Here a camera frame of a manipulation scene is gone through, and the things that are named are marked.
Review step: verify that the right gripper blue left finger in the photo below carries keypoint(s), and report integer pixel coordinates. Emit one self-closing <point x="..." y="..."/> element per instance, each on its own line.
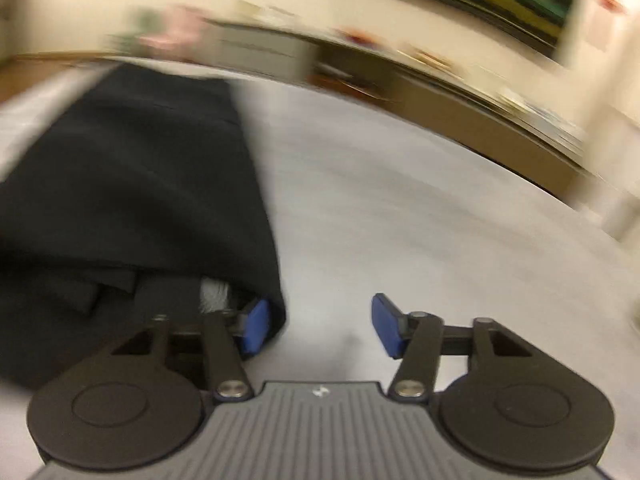
<point x="228" y="338"/>

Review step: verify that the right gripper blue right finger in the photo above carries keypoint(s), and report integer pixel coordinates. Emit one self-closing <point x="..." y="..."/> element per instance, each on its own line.
<point x="415" y="340"/>

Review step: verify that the black trousers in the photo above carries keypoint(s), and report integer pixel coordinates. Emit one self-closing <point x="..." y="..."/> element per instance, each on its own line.
<point x="140" y="190"/>

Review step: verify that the long grey TV cabinet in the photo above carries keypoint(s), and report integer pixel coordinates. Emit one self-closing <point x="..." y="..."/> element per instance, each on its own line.
<point x="397" y="83"/>

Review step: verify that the pink plastic child chair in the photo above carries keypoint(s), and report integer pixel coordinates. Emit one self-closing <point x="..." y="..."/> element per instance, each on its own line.
<point x="182" y="34"/>

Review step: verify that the green plastic child chair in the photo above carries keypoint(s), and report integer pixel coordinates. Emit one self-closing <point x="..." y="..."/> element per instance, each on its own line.
<point x="142" y="21"/>

